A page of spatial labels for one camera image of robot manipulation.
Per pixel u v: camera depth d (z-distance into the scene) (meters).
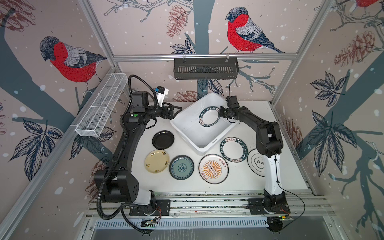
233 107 0.84
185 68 0.95
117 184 0.41
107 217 0.38
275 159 0.60
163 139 0.98
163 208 0.73
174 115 0.69
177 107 0.71
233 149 0.93
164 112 0.66
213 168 0.86
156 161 0.89
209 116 1.09
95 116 0.73
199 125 1.07
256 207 0.73
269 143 0.59
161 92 0.66
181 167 0.88
